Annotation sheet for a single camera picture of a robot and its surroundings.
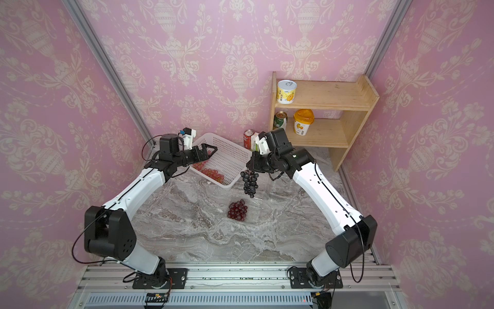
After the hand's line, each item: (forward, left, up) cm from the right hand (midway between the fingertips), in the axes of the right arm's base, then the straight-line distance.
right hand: (247, 164), depth 73 cm
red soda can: (+37, 0, -19) cm, 42 cm away
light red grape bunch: (+14, +18, -24) cm, 33 cm away
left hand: (+11, +15, -4) cm, 19 cm away
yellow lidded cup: (+25, -27, +1) cm, 37 cm away
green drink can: (+24, -15, +2) cm, 28 cm away
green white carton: (+32, -5, -20) cm, 38 cm away
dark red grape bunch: (-8, +5, -23) cm, 25 cm away
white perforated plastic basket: (+23, +12, -28) cm, 38 cm away
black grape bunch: (-4, -1, -5) cm, 7 cm away
